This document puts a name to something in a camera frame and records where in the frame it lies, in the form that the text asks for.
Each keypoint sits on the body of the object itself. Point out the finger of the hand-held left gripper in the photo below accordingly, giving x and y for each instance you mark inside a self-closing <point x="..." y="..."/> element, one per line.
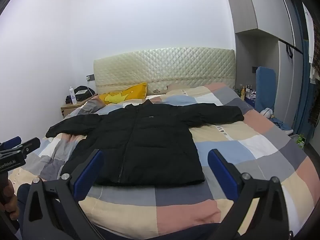
<point x="11" y="143"/>
<point x="30" y="145"/>

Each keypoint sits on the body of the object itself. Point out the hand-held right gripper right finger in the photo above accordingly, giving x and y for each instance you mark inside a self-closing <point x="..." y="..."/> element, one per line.
<point x="220" y="170"/>

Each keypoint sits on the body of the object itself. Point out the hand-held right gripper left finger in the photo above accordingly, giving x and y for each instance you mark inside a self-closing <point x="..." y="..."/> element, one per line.
<point x="92" y="166"/>

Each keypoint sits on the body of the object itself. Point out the black puffer jacket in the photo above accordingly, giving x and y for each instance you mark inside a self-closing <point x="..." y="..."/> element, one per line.
<point x="150" y="135"/>

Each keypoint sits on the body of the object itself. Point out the person's left hand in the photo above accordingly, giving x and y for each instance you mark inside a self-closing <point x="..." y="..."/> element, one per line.
<point x="10" y="196"/>

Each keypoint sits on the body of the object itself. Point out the person's dark blue clothing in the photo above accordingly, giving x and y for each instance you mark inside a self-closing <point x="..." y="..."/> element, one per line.
<point x="24" y="197"/>

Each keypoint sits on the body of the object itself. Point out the checkered patchwork blanket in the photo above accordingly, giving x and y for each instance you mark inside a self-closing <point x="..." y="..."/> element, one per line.
<point x="250" y="135"/>

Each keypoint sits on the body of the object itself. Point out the wooden nightstand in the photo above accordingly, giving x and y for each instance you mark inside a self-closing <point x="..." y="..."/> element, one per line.
<point x="68" y="110"/>

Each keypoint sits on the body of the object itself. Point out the grey crumpled cloth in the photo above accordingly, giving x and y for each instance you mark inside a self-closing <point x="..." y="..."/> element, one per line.
<point x="91" y="103"/>

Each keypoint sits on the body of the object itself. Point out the white spray bottle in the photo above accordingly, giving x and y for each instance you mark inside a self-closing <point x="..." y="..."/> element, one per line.
<point x="73" y="96"/>

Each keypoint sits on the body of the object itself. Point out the white round object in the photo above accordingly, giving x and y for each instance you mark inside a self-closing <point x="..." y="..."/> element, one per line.
<point x="267" y="113"/>

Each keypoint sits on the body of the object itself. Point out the black bag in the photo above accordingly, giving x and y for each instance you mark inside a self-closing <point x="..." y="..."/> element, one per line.
<point x="81" y="92"/>

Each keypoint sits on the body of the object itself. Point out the yellow pillow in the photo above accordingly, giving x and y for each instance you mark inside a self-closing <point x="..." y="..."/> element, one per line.
<point x="125" y="93"/>

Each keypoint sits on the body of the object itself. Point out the group of cosmetic bottles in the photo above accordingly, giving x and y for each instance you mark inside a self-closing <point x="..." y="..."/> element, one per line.
<point x="246" y="91"/>

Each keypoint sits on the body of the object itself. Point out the green white packet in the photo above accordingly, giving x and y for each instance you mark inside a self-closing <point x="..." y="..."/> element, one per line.
<point x="301" y="140"/>

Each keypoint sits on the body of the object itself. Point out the blue covered chair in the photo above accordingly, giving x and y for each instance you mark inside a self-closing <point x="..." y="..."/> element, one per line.
<point x="265" y="87"/>

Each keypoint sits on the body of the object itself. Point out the brown patterned hanging garment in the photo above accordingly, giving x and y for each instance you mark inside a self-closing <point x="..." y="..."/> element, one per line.
<point x="316" y="100"/>

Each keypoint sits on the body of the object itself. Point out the cream quilted headboard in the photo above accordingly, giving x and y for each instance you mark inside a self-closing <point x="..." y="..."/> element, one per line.
<point x="165" y="65"/>

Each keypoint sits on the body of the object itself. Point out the blue curtain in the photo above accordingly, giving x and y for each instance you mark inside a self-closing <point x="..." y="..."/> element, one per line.
<point x="303" y="80"/>

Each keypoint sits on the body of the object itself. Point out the white hanging garment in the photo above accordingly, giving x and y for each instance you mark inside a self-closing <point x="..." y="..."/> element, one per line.
<point x="308" y="42"/>

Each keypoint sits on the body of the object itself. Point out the grey wardrobe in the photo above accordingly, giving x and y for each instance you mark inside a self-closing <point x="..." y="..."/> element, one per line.
<point x="250" y="10"/>

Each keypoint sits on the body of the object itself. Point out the wall socket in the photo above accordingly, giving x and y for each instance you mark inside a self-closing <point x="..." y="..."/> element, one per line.
<point x="90" y="77"/>

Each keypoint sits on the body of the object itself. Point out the dark wall switch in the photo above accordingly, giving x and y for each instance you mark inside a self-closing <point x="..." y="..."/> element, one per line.
<point x="254" y="69"/>

